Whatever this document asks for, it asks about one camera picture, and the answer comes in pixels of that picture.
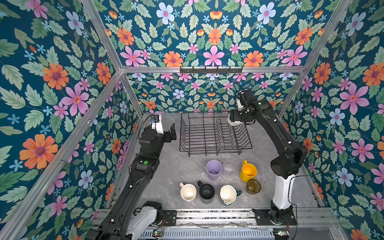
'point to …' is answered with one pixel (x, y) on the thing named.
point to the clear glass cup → (230, 167)
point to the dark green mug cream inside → (228, 194)
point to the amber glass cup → (253, 186)
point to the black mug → (206, 192)
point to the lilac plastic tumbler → (213, 168)
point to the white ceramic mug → (233, 123)
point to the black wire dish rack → (211, 132)
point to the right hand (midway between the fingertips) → (237, 115)
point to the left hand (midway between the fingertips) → (166, 119)
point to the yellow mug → (248, 171)
